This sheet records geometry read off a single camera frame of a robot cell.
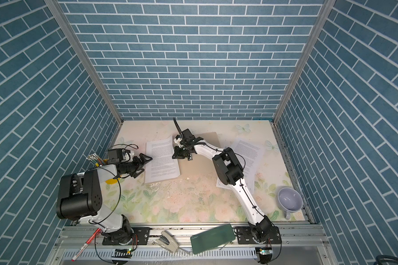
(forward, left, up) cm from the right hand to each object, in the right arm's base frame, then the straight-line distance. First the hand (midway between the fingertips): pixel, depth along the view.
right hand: (171, 156), depth 99 cm
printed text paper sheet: (-5, +4, -3) cm, 7 cm away
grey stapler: (-43, -9, 0) cm, 44 cm away
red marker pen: (-42, +24, 0) cm, 49 cm away
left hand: (-7, +11, +3) cm, 13 cm away
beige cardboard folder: (-3, -18, -3) cm, 19 cm away
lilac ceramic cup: (-20, -67, -3) cm, 70 cm away
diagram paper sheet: (-14, -31, -4) cm, 34 cm away
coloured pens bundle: (-14, +33, +14) cm, 38 cm away
